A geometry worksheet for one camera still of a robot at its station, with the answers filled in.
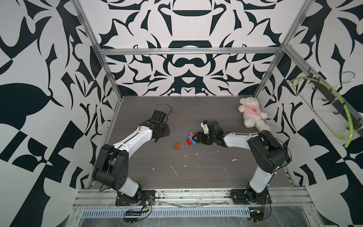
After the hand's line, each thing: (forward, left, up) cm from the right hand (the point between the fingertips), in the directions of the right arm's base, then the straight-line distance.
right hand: (194, 137), depth 94 cm
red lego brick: (-3, +4, 0) cm, 5 cm away
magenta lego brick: (+3, +2, 0) cm, 3 cm away
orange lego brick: (-6, +12, -2) cm, 13 cm away
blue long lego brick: (-4, +1, 0) cm, 4 cm away
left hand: (+2, +19, +6) cm, 20 cm away
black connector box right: (-41, -29, -5) cm, 51 cm away
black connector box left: (-42, +33, -3) cm, 54 cm away
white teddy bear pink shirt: (+15, -41, +4) cm, 44 cm away
